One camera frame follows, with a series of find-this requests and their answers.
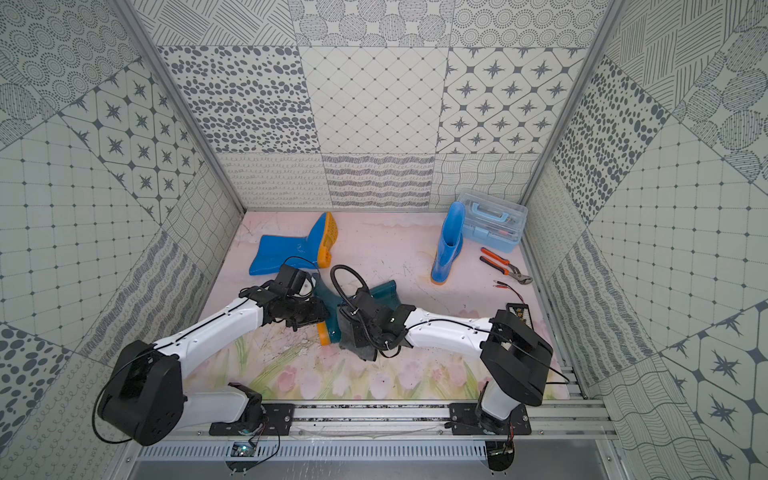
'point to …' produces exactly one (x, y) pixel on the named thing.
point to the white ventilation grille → (310, 450)
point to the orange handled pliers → (511, 271)
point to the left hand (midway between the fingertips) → (331, 317)
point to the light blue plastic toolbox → (493, 221)
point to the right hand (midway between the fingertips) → (359, 335)
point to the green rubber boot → (329, 330)
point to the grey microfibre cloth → (347, 338)
